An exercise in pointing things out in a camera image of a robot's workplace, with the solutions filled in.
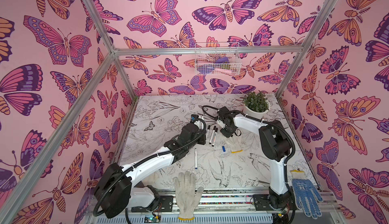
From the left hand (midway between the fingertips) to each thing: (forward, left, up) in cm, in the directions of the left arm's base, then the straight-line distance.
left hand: (206, 130), depth 81 cm
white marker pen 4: (-10, +6, -17) cm, 21 cm away
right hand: (+10, -16, -16) cm, 25 cm away
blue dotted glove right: (-27, -49, -16) cm, 58 cm away
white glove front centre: (-29, +10, -17) cm, 35 cm away
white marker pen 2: (+4, -4, -16) cm, 17 cm away
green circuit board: (-38, +24, -19) cm, 49 cm away
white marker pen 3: (+9, -7, -16) cm, 20 cm away
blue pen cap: (-3, -11, -17) cm, 20 cm away
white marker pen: (+11, -2, -16) cm, 19 cm away
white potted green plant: (+18, -31, 0) cm, 36 cm away
